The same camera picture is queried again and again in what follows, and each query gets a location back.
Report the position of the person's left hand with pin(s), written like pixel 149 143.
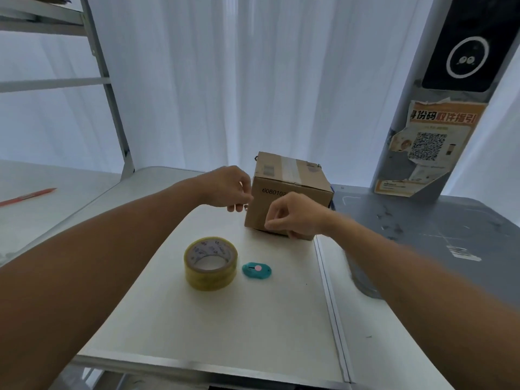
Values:
pixel 223 186

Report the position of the person's right hand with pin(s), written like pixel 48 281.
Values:
pixel 300 217

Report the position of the brown cardboard box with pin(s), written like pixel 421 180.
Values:
pixel 260 211

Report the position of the clear packing tape strip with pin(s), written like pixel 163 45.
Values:
pixel 291 170

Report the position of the teal mini box cutter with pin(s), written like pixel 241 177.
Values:
pixel 264 272

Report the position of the yellowish tape roll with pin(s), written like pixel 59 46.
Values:
pixel 209 280

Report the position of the person's left forearm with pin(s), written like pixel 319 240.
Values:
pixel 81 288

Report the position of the person's right forearm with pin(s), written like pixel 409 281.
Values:
pixel 438 304

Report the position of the white curtain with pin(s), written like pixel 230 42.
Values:
pixel 243 77

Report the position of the grey metal scanner stand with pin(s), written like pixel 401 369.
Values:
pixel 426 223

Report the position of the grey metal shelving rack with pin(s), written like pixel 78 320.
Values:
pixel 107 89

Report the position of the torn orange paper poster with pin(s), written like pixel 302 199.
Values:
pixel 463 138

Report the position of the red pen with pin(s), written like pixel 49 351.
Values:
pixel 28 196

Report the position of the folding table metal frame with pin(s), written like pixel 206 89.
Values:
pixel 162 363

